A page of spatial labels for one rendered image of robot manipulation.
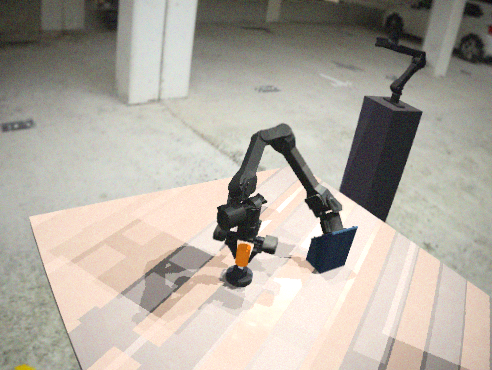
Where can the orange knob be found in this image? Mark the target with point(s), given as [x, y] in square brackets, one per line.
[242, 255]

